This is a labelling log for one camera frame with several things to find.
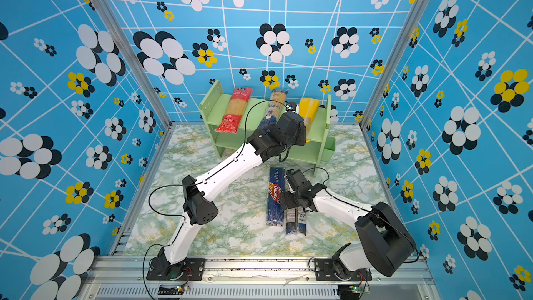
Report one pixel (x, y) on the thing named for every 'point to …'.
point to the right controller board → (348, 292)
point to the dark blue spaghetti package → (276, 186)
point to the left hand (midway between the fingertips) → (305, 128)
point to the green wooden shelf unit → (212, 105)
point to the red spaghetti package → (236, 108)
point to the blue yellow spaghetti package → (276, 106)
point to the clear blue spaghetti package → (295, 220)
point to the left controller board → (173, 289)
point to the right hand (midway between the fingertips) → (293, 197)
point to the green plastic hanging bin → (329, 149)
